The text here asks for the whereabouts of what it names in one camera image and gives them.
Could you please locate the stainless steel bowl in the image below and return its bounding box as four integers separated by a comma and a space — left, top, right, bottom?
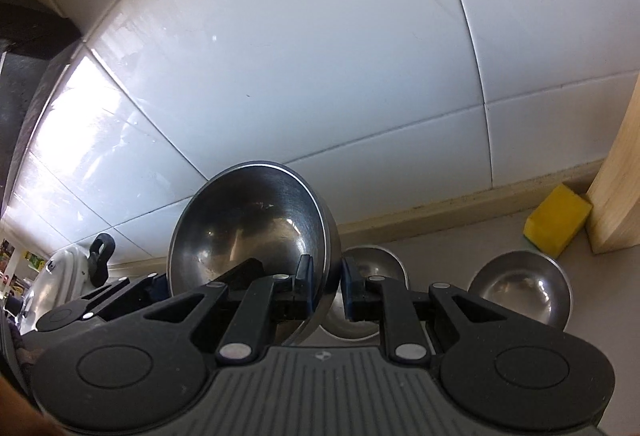
320, 245, 408, 342
166, 160, 343, 347
467, 250, 574, 332

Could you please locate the yellow sponge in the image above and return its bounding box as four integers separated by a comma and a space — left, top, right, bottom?
522, 183, 594, 259

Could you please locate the wooden knife block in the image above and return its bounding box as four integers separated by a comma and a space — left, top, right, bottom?
585, 71, 640, 256

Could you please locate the black range hood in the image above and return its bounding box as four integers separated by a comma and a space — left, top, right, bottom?
0, 0, 83, 217

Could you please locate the aluminium pressure cooker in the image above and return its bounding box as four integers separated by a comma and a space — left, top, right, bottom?
17, 233, 117, 334

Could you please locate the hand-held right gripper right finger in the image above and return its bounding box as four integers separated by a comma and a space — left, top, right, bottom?
341, 256, 506, 364

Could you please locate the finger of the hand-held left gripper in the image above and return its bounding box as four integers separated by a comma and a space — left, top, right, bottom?
202, 257, 264, 289
80, 272, 170, 317

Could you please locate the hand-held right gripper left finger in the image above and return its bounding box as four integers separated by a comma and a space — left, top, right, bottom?
142, 254, 317, 365

